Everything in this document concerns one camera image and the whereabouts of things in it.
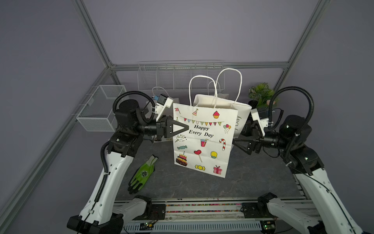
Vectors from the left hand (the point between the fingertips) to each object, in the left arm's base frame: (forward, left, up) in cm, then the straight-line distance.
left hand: (187, 130), depth 49 cm
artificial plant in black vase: (+40, -49, -22) cm, 67 cm away
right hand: (0, -16, -4) cm, 16 cm away
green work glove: (+2, +28, -45) cm, 53 cm away
